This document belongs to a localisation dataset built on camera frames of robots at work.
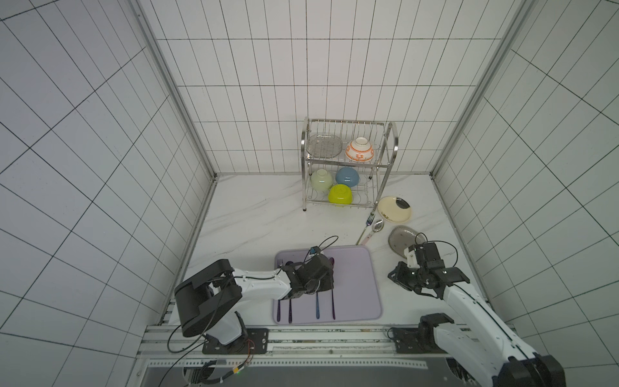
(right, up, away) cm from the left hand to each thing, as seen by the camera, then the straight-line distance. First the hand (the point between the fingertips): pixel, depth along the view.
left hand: (328, 284), depth 84 cm
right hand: (+19, +4, -1) cm, 20 cm away
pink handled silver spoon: (+21, +18, +14) cm, 31 cm away
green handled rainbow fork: (+19, +20, +17) cm, 32 cm away
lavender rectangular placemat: (+10, -1, -2) cm, 10 cm away
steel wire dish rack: (+6, +44, +2) cm, 44 cm away
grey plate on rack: (-1, +51, +8) cm, 52 cm away
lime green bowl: (+6, +32, +17) cm, 37 cm away
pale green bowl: (-1, +39, +23) cm, 45 cm away
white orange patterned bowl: (+11, +48, +1) cm, 50 cm away
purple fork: (-18, +6, +3) cm, 19 cm away
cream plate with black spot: (+32, +26, +23) cm, 47 cm away
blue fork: (-4, -7, -6) cm, 10 cm away
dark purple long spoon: (+2, +7, +5) cm, 9 cm away
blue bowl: (+10, +41, +24) cm, 48 cm away
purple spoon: (-13, -8, -7) cm, 17 cm away
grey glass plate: (+31, +15, +13) cm, 37 cm away
